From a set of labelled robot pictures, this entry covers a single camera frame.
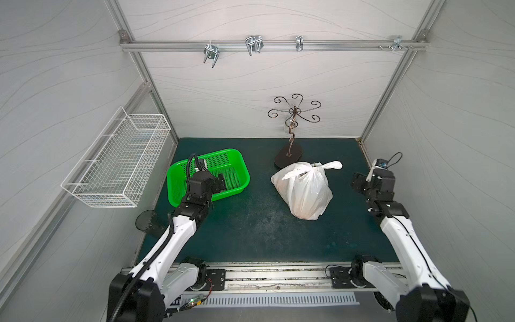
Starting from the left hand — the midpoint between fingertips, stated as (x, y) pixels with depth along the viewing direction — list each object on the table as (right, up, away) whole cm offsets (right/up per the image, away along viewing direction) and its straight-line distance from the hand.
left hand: (211, 174), depth 81 cm
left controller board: (-3, -43, -12) cm, 45 cm away
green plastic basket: (+5, +3, +26) cm, 26 cm away
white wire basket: (-30, +3, -12) cm, 32 cm away
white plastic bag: (+38, -5, -3) cm, 38 cm away
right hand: (+63, 0, -2) cm, 63 cm away
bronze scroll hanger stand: (+37, +9, +30) cm, 49 cm away
